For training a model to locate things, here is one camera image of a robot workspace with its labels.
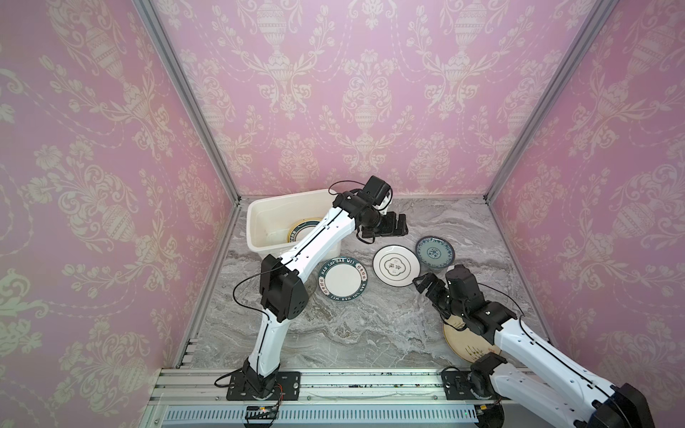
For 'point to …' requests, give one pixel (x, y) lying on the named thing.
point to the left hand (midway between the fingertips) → (396, 232)
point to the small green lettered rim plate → (342, 278)
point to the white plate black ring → (396, 266)
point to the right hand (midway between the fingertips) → (420, 287)
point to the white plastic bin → (272, 222)
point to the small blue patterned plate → (434, 252)
